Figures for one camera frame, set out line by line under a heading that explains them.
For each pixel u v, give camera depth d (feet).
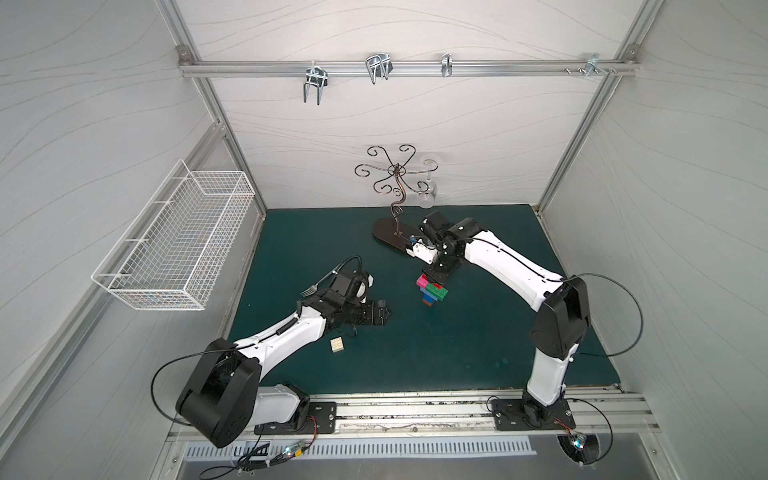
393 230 3.63
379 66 2.51
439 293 2.84
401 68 2.57
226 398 1.34
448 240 2.01
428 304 3.08
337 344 2.76
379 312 2.50
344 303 2.18
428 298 2.99
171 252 2.25
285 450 2.22
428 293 2.94
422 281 2.87
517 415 2.38
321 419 2.41
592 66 2.52
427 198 3.26
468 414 2.46
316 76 2.57
